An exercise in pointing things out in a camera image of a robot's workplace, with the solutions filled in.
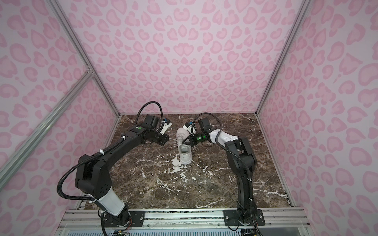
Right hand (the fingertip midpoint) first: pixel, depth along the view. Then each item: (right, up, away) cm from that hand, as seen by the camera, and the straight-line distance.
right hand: (186, 140), depth 92 cm
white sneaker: (-1, -6, 0) cm, 6 cm away
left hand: (-11, +3, -5) cm, 12 cm away
